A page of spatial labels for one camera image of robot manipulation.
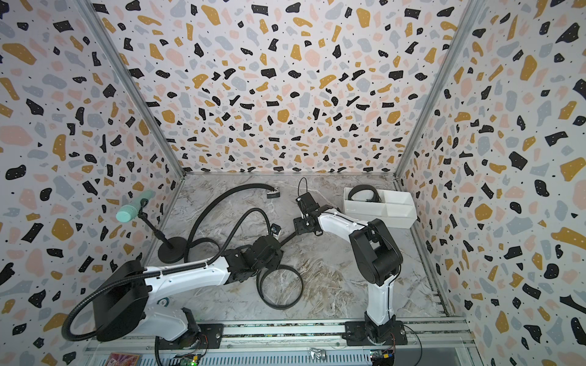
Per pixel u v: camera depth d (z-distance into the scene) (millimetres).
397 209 1006
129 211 652
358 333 741
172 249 917
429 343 758
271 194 1098
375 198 1051
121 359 676
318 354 699
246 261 620
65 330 362
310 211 746
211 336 735
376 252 512
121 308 411
